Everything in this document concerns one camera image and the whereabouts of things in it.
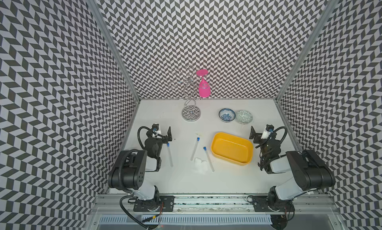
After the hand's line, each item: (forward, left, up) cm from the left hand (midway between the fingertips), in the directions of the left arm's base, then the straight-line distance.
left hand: (162, 127), depth 91 cm
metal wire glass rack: (+10, -17, +2) cm, 20 cm away
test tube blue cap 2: (-10, -20, -9) cm, 24 cm away
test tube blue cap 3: (-17, -29, -10) cm, 35 cm away
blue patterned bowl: (+15, -43, -7) cm, 46 cm away
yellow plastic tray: (-10, -45, -11) cm, 47 cm away
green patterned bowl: (+14, -55, -9) cm, 58 cm away
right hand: (-1, -60, 0) cm, 60 cm away
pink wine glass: (+18, -26, +14) cm, 35 cm away
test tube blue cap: (-14, -5, -9) cm, 17 cm away
